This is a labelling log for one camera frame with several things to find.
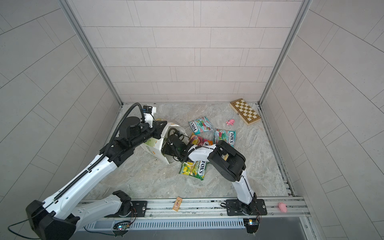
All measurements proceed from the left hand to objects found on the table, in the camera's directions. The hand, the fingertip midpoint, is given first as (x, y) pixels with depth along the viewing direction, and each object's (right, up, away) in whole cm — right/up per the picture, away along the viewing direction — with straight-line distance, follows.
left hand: (170, 121), depth 69 cm
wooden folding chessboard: (+47, +5, +40) cm, 62 cm away
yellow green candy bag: (+12, -27, +13) cm, 33 cm away
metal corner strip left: (-50, +35, +25) cm, 65 cm away
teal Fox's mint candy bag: (+14, -4, +31) cm, 35 cm away
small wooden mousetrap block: (+3, -41, +3) cm, 41 cm away
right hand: (-9, -18, +19) cm, 27 cm away
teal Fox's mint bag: (+32, -11, +26) cm, 43 cm away
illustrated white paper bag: (-9, -12, +5) cm, 16 cm away
